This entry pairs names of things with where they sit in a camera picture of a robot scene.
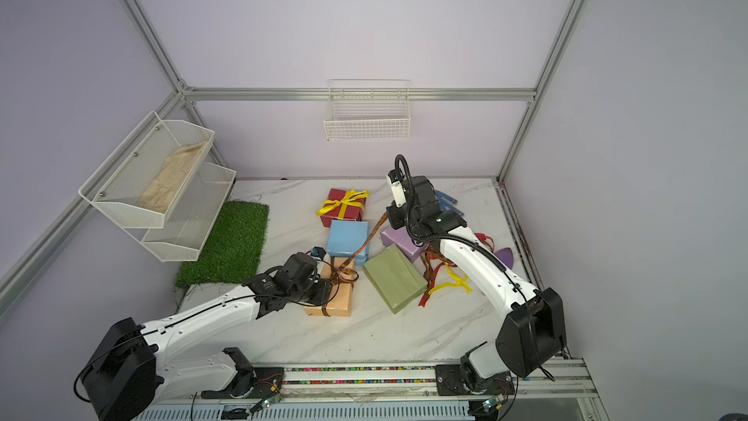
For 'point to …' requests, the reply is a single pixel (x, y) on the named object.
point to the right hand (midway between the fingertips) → (399, 207)
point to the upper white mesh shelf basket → (143, 176)
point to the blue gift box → (347, 237)
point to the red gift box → (352, 212)
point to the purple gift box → (402, 242)
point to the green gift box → (393, 279)
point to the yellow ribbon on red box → (350, 198)
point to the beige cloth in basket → (163, 190)
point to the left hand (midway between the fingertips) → (327, 292)
